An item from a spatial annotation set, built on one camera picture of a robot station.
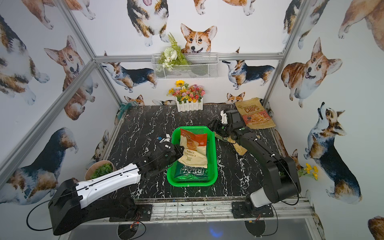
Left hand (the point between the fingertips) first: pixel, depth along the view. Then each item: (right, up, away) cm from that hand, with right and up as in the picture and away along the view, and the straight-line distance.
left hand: (185, 143), depth 79 cm
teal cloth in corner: (-55, +22, +41) cm, 72 cm away
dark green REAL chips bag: (-1, -16, +2) cm, 16 cm away
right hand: (+16, +11, +6) cm, 20 cm away
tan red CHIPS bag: (+49, +16, +33) cm, 61 cm away
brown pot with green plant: (-47, -14, 0) cm, 49 cm away
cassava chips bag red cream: (+5, -5, +9) cm, 11 cm away
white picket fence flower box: (-1, +28, +27) cm, 39 cm away
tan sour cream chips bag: (+32, -6, +13) cm, 35 cm away
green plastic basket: (+14, -10, +6) cm, 18 cm away
